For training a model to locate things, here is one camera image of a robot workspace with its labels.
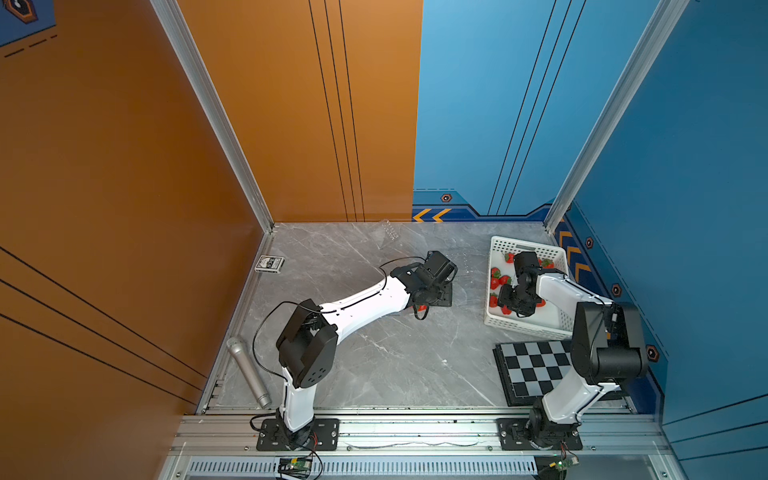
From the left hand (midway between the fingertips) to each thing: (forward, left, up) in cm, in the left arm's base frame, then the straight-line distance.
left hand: (447, 291), depth 85 cm
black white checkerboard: (-19, -22, -10) cm, 30 cm away
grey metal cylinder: (-13, +61, -10) cm, 63 cm away
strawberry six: (+3, -16, -9) cm, 19 cm away
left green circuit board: (-40, +38, -15) cm, 58 cm away
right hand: (+2, -21, -11) cm, 24 cm away
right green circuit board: (-39, -25, -13) cm, 48 cm away
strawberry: (-15, +9, +17) cm, 25 cm away
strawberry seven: (+11, -22, -10) cm, 26 cm away
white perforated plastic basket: (+15, -22, -10) cm, 28 cm away
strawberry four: (+19, -39, -11) cm, 45 cm away
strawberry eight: (+15, -20, -10) cm, 27 cm away
